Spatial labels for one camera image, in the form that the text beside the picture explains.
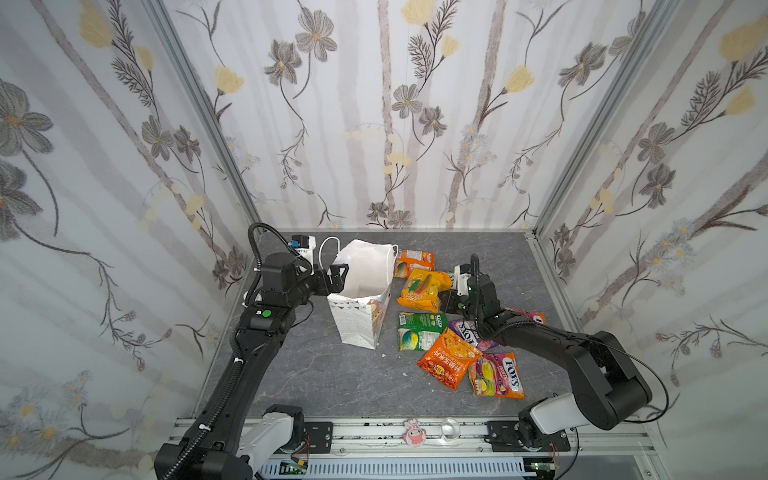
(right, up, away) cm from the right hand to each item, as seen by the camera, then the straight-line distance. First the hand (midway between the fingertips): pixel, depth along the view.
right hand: (433, 286), depth 88 cm
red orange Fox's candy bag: (+33, -10, +5) cm, 35 cm away
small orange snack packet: (-4, +8, +20) cm, 22 cm away
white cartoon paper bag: (-20, -3, -16) cm, 26 cm away
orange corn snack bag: (+4, -21, -3) cm, 21 cm away
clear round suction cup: (+3, -36, -12) cm, 38 cm away
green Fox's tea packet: (-4, -14, +2) cm, 15 cm away
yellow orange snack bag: (-3, -1, +7) cm, 8 cm away
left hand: (-29, +8, -14) cm, 33 cm away
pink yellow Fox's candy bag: (+17, -24, -6) cm, 30 cm away
